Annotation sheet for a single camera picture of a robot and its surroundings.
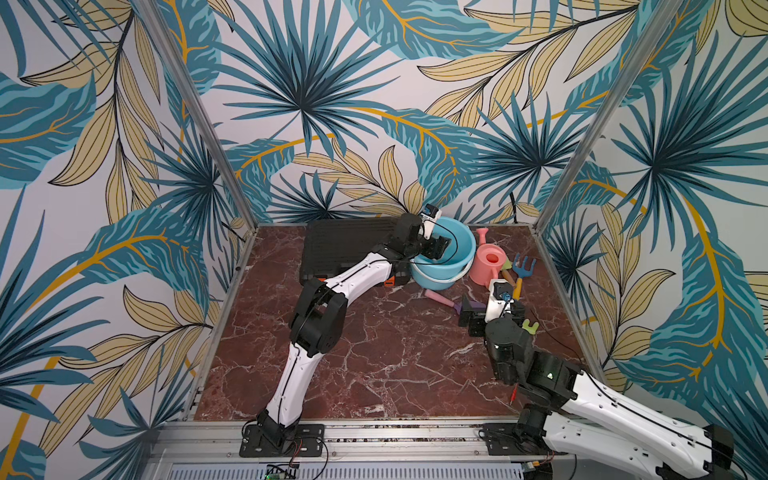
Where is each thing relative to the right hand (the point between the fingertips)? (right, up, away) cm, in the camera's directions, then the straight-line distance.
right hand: (483, 297), depth 71 cm
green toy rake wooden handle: (+22, -13, +22) cm, 34 cm away
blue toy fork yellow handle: (+25, +4, +35) cm, 43 cm away
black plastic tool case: (-43, +14, +32) cm, 55 cm away
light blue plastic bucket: (-7, +4, +20) cm, 21 cm away
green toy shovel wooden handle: (+20, +6, +35) cm, 41 cm away
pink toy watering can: (+9, +8, +24) cm, 27 cm away
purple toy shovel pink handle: (-5, -1, -7) cm, 9 cm away
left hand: (-6, +16, +20) cm, 26 cm away
